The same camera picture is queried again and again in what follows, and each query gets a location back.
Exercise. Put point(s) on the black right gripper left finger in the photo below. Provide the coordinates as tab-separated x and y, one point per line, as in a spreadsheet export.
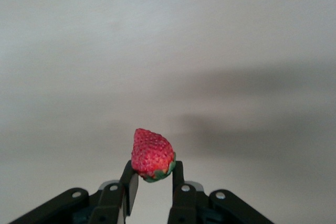
110	203

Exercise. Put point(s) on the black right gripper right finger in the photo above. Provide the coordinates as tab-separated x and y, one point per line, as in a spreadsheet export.
186	203

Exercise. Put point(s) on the red strawberry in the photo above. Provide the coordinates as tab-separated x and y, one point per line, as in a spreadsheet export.
152	153

